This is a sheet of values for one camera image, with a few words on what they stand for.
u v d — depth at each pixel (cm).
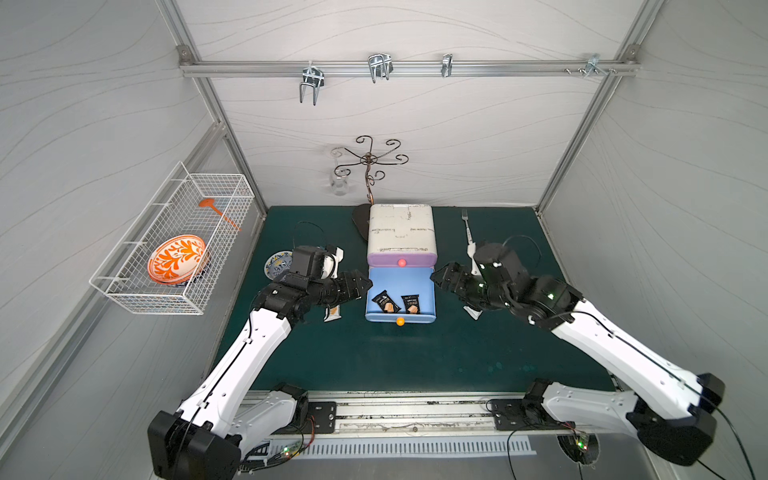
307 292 56
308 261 56
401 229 84
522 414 66
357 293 65
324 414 73
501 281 49
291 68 77
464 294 60
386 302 86
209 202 79
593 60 76
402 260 82
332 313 90
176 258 64
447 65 76
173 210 70
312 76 78
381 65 77
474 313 91
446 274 61
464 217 119
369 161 91
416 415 75
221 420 39
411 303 86
